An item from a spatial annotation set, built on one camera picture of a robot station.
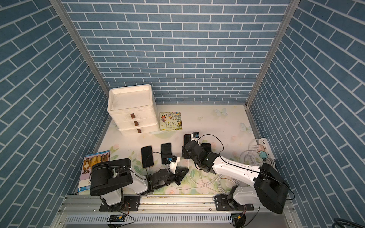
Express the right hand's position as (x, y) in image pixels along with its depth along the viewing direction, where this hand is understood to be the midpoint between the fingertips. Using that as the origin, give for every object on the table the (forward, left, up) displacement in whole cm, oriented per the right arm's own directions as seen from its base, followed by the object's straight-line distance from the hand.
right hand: (187, 148), depth 83 cm
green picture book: (+27, +16, -9) cm, 33 cm away
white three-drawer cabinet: (+16, +34, +14) cm, 40 cm away
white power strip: (+14, -51, -8) cm, 54 cm away
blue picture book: (-9, +61, -9) cm, 62 cm away
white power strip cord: (-1, -51, -8) cm, 52 cm away
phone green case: (+1, +15, -10) cm, 18 cm away
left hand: (-13, -3, -5) cm, 15 cm away
